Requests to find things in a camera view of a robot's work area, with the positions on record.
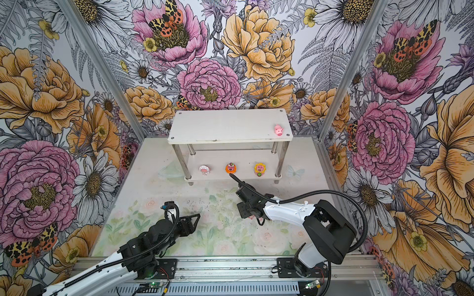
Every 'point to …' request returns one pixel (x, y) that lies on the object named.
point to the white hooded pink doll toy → (204, 169)
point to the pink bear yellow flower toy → (260, 169)
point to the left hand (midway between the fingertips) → (194, 221)
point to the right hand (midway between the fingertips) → (248, 211)
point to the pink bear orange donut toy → (231, 168)
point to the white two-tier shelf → (250, 143)
